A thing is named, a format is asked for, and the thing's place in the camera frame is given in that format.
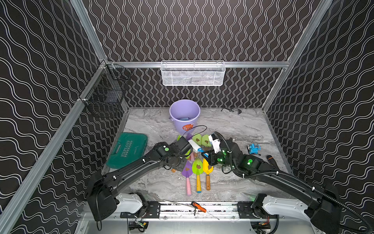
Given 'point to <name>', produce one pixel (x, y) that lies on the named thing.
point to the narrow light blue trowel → (184, 118)
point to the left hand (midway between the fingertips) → (182, 165)
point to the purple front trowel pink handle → (187, 171)
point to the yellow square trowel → (207, 169)
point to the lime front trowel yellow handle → (197, 167)
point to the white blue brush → (195, 146)
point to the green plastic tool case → (130, 146)
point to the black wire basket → (102, 97)
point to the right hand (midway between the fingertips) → (202, 152)
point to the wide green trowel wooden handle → (197, 138)
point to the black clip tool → (232, 110)
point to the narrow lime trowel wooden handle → (178, 138)
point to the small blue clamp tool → (253, 148)
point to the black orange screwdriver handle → (272, 161)
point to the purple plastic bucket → (185, 113)
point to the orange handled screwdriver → (195, 204)
